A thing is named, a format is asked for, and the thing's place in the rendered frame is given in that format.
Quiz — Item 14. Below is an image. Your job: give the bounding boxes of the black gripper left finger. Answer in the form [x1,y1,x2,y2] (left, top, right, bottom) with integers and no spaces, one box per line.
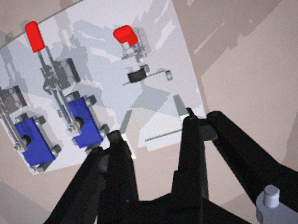
[43,110,140,224]

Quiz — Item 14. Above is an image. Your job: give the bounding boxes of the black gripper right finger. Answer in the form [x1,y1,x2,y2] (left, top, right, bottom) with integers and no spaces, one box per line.
[163,94,298,224]

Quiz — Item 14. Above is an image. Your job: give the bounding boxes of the white fixture plate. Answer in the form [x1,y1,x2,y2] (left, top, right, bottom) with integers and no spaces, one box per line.
[0,0,206,172]

